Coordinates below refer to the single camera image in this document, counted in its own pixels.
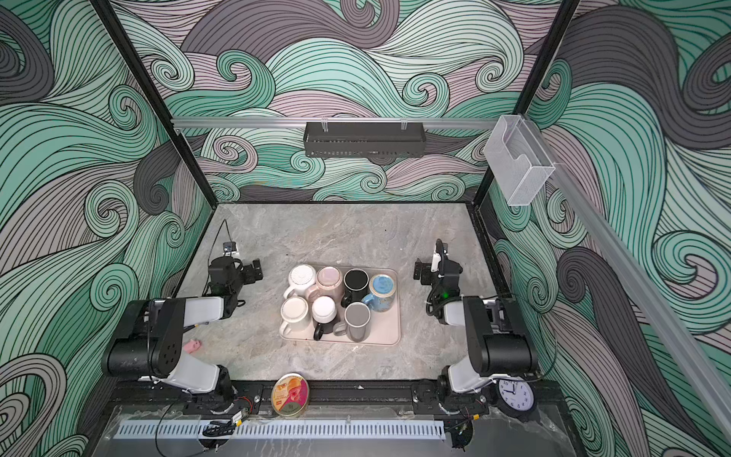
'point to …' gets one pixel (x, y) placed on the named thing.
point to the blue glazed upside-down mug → (382, 288)
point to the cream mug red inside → (294, 315)
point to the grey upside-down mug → (357, 322)
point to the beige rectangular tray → (385, 328)
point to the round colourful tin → (289, 394)
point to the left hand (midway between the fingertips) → (243, 259)
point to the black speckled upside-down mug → (356, 286)
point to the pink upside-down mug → (329, 282)
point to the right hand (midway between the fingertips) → (431, 259)
